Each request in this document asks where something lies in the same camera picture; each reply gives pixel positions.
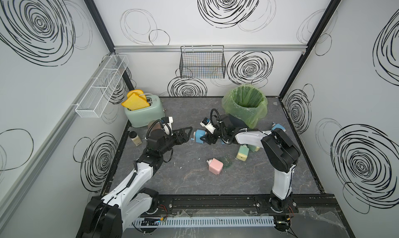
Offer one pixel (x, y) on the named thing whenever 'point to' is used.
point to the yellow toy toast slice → (136, 100)
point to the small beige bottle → (134, 136)
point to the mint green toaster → (141, 117)
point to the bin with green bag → (245, 105)
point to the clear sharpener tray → (226, 161)
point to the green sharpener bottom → (242, 152)
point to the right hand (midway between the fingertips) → (204, 133)
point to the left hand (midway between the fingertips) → (186, 129)
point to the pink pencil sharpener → (215, 166)
